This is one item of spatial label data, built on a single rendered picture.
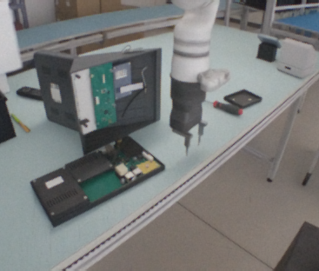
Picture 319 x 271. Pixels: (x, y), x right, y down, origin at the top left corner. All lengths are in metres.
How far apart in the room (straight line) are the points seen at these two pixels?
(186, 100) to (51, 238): 0.36
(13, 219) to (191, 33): 0.47
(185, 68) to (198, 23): 0.09
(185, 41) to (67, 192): 0.35
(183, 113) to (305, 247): 0.44
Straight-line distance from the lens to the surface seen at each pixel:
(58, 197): 0.52
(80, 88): 0.58
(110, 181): 0.55
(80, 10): 4.08
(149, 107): 0.72
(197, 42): 0.49
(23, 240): 0.52
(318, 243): 0.75
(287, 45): 1.22
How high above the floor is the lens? 1.40
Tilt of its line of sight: 35 degrees down
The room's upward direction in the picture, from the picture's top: 1 degrees clockwise
